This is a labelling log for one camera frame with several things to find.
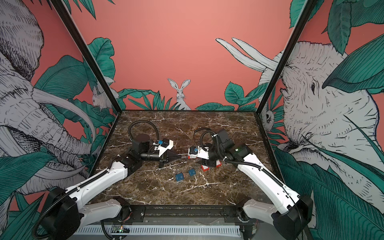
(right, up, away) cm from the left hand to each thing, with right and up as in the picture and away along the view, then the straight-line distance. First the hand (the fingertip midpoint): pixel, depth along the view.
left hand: (179, 155), depth 70 cm
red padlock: (+5, -1, 0) cm, 5 cm away
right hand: (+8, +1, +1) cm, 8 cm away
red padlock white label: (+13, -11, +18) cm, 25 cm away
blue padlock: (-2, -16, +16) cm, 22 cm away
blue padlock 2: (+5, -14, +18) cm, 23 cm away
